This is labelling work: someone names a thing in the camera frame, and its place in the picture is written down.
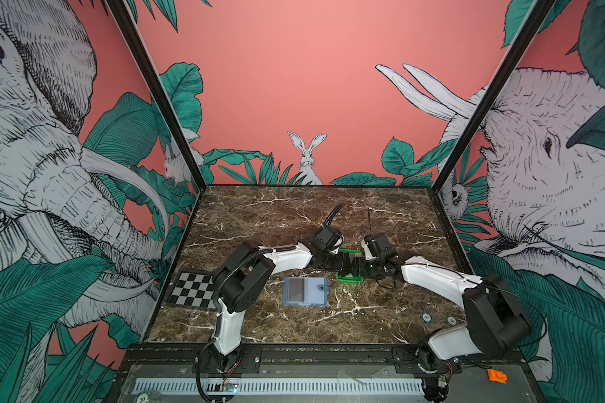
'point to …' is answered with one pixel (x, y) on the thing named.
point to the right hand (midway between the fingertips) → (354, 266)
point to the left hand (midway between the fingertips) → (350, 263)
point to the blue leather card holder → (305, 290)
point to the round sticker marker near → (426, 317)
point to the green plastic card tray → (339, 278)
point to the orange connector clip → (495, 375)
